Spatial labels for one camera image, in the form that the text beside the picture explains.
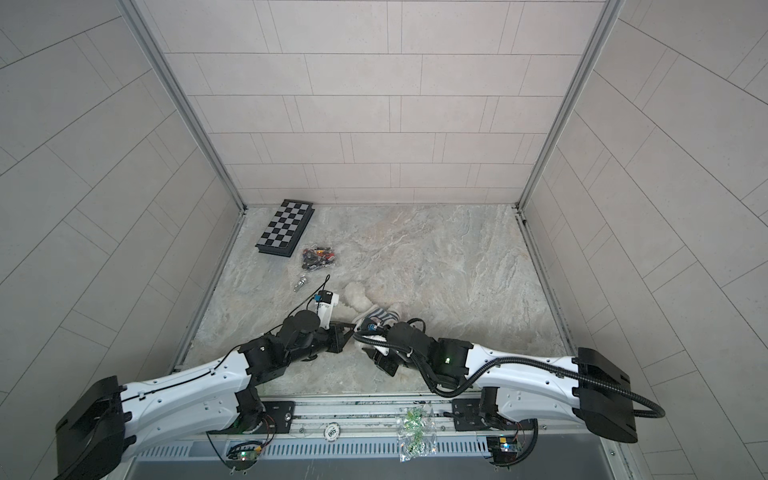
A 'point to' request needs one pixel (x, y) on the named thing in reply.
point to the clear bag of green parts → (416, 432)
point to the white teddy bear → (386, 292)
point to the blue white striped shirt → (383, 316)
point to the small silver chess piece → (302, 282)
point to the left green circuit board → (243, 456)
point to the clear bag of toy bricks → (315, 257)
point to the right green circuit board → (503, 448)
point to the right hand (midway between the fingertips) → (367, 349)
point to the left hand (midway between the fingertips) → (366, 330)
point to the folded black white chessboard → (285, 227)
